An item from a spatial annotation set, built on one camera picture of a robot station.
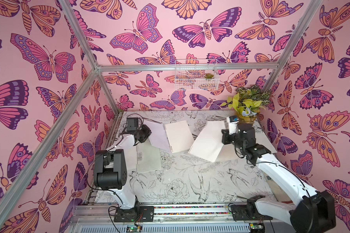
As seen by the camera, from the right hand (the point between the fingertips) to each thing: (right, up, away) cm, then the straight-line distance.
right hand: (225, 128), depth 82 cm
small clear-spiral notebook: (-49, -19, +13) cm, 54 cm away
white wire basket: (-15, +35, +13) cm, 40 cm away
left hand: (-43, 0, +14) cm, 45 cm away
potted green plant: (+17, +16, +9) cm, 25 cm away
